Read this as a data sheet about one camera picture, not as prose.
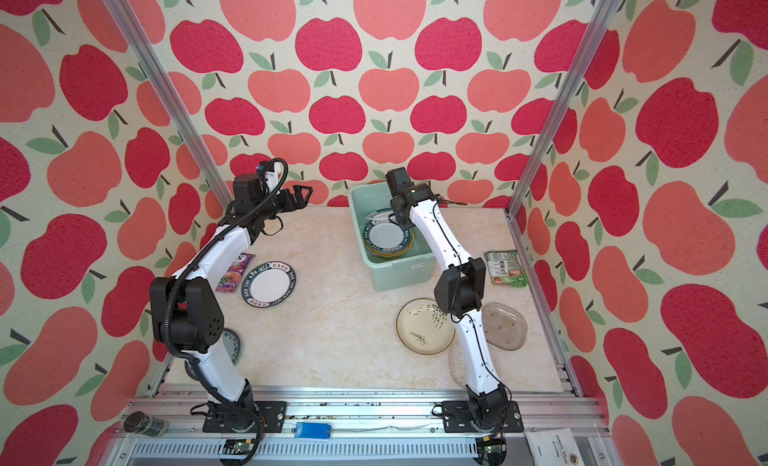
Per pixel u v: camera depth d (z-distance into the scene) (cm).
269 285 99
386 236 109
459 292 60
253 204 69
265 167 77
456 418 73
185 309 49
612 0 69
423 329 91
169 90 86
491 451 73
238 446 72
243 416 68
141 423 65
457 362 84
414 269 89
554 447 69
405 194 70
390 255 105
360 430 74
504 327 89
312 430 70
